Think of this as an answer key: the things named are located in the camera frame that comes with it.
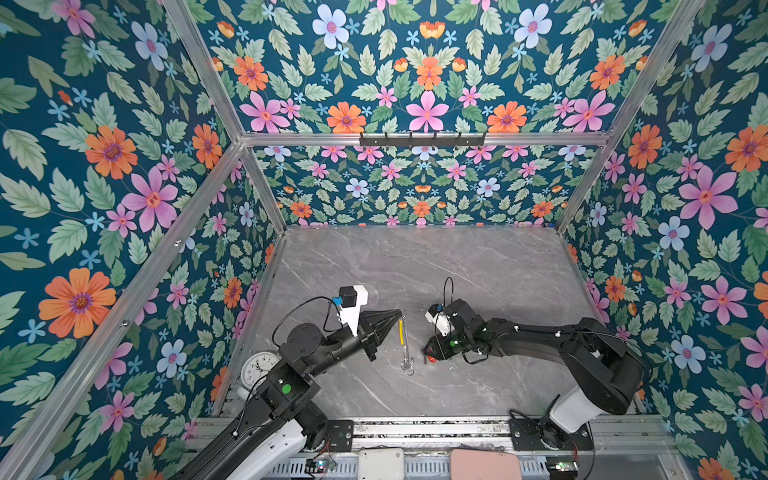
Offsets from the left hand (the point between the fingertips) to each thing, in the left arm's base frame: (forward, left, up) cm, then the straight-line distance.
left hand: (403, 313), depth 57 cm
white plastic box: (-22, +7, -33) cm, 40 cm away
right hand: (+5, -7, -33) cm, 34 cm away
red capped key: (+2, -8, -33) cm, 34 cm away
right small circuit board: (-25, -37, -35) cm, 56 cm away
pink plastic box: (-23, -18, -33) cm, 44 cm away
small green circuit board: (-21, +21, -35) cm, 46 cm away
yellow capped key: (+1, 0, -11) cm, 11 cm away
